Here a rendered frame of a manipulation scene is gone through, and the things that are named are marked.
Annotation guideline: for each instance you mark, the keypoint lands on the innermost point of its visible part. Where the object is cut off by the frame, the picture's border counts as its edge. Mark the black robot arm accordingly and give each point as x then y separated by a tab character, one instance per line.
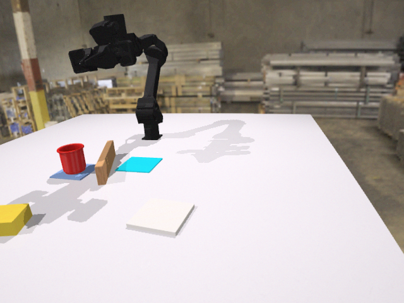
113	30

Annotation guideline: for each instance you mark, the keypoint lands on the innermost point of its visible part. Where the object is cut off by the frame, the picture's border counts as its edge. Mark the yellow block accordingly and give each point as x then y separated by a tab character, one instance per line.
13	218

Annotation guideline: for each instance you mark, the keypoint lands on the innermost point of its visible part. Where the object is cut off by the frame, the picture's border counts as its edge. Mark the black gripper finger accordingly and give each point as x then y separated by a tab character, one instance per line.
103	58
86	54

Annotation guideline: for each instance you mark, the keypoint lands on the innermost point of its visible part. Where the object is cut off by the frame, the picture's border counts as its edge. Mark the white flat square pad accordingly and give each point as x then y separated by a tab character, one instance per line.
161	216

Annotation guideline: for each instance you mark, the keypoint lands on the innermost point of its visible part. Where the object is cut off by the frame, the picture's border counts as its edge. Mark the wooden plank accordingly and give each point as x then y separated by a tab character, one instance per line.
104	164

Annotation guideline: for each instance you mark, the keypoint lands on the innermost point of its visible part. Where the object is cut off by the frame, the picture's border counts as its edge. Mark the red cup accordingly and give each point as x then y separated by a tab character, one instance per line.
72	158

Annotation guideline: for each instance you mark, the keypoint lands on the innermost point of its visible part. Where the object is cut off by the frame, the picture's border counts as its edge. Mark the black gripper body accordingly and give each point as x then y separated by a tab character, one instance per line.
122	52

